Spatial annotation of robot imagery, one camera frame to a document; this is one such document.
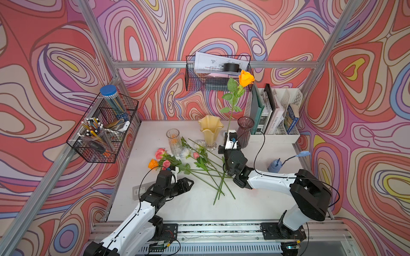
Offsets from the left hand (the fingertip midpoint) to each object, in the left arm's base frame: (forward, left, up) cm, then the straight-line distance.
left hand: (191, 184), depth 82 cm
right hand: (+17, -18, +18) cm, 31 cm away
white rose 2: (+21, +5, -2) cm, 22 cm away
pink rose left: (+20, +20, -2) cm, 29 cm away
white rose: (+26, -5, -3) cm, 27 cm away
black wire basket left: (+18, +35, +26) cm, 47 cm away
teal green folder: (+33, -36, +24) cm, 54 cm away
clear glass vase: (+22, +10, +11) cm, 27 cm away
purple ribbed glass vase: (+34, -31, +10) cm, 47 cm away
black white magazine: (+47, -45, +22) cm, 68 cm away
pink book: (+33, -48, +20) cm, 62 cm away
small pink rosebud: (+19, -5, -5) cm, 20 cm away
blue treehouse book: (+40, -62, +8) cm, 75 cm away
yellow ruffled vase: (+33, -10, +10) cm, 36 cm away
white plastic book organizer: (+33, -45, +18) cm, 59 cm away
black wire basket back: (+58, -1, +24) cm, 63 cm away
